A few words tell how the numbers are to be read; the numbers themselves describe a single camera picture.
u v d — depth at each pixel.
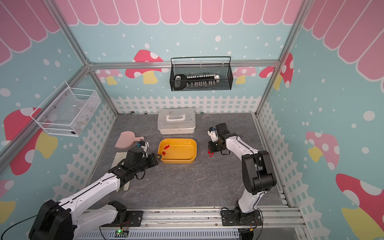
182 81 0.90
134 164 0.64
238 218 0.67
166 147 1.00
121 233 0.73
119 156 0.97
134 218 0.75
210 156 0.97
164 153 0.98
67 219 0.40
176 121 1.00
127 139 1.05
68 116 0.71
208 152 0.99
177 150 0.97
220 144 0.71
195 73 0.94
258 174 0.47
